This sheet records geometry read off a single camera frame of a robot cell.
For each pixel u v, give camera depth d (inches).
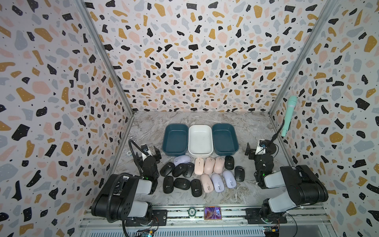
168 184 32.3
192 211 27.7
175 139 40.7
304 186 17.9
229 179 33.0
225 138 41.5
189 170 34.6
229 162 35.6
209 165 35.6
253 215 29.4
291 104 31.4
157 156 32.3
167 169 34.7
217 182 32.4
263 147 29.9
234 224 28.8
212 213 29.4
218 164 35.5
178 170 34.4
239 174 34.4
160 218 28.9
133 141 27.5
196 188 31.9
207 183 32.2
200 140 39.7
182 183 32.4
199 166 35.4
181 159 36.0
